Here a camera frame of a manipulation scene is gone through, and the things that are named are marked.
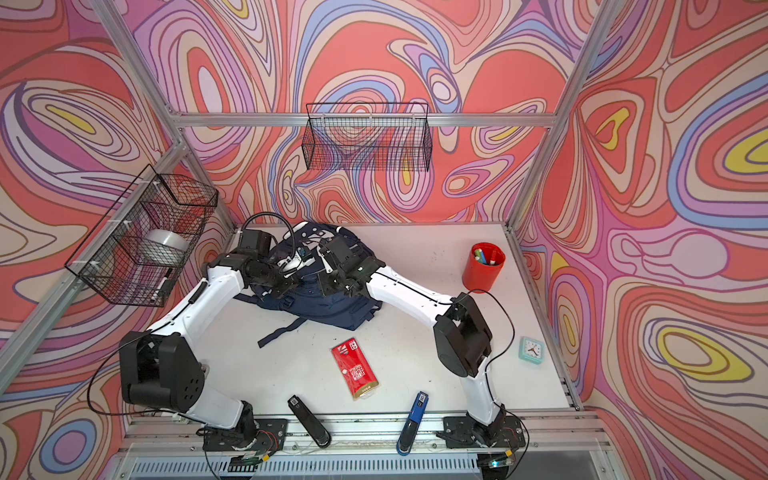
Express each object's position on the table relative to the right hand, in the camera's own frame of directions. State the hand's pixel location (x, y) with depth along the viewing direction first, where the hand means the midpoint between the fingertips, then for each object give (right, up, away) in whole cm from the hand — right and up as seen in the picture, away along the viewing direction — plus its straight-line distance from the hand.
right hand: (325, 288), depth 85 cm
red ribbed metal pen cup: (+48, +6, +7) cm, 49 cm away
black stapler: (+1, -35, -12) cm, 37 cm away
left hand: (-8, +4, +2) cm, 9 cm away
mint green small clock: (+60, -18, +1) cm, 63 cm away
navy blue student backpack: (-2, -3, -2) cm, 4 cm away
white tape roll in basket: (-35, +12, -14) cm, 40 cm away
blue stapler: (+22, -37, -12) cm, 45 cm away
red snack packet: (+10, -23, -2) cm, 25 cm away
